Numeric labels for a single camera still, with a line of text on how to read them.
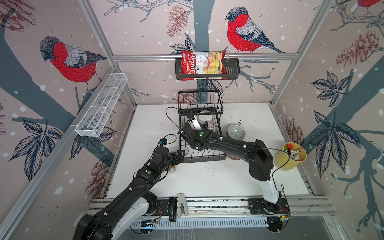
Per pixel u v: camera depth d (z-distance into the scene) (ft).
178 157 2.41
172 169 2.74
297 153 2.63
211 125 3.09
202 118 3.38
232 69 3.09
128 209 1.63
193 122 2.46
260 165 1.61
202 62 2.88
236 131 3.21
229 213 2.39
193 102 4.13
